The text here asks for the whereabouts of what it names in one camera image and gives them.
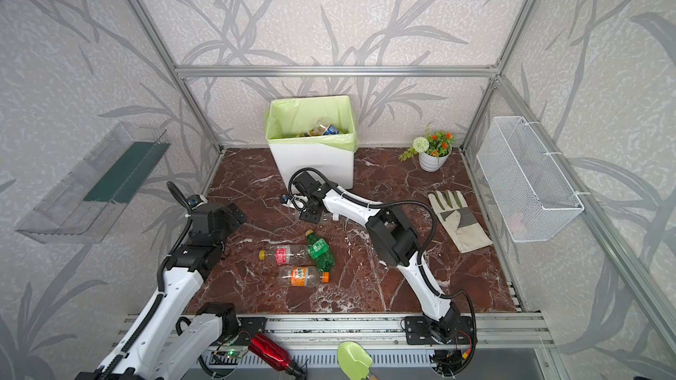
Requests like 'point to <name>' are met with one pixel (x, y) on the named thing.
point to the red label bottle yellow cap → (287, 254)
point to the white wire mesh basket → (530, 195)
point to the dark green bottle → (320, 252)
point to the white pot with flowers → (433, 150)
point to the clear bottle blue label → (321, 130)
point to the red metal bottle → (274, 354)
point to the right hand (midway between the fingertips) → (311, 199)
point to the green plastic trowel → (354, 360)
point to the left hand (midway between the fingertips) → (231, 204)
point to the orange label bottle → (301, 276)
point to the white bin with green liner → (293, 149)
